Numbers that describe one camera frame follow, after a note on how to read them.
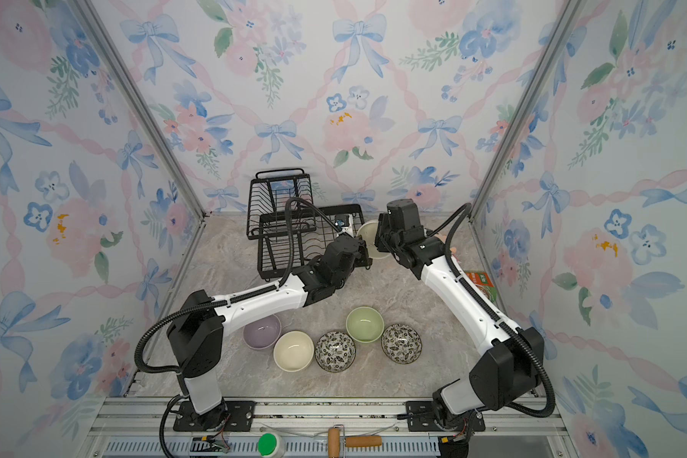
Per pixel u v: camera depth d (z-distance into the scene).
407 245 0.58
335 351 0.84
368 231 0.82
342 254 0.60
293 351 0.83
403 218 0.57
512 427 0.73
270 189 1.02
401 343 0.86
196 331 0.46
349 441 0.70
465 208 0.64
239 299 0.50
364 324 0.87
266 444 0.63
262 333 0.82
